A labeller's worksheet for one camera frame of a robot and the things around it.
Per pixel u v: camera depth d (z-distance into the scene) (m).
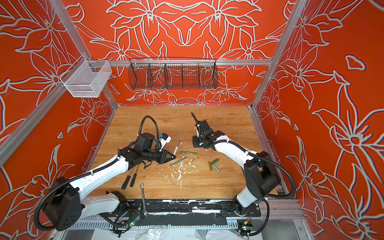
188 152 0.93
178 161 0.89
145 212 0.73
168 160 0.73
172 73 0.99
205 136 0.67
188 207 0.74
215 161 0.90
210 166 0.87
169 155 0.74
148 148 0.65
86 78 0.92
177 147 0.78
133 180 0.82
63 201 0.40
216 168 0.86
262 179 0.43
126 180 0.81
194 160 0.90
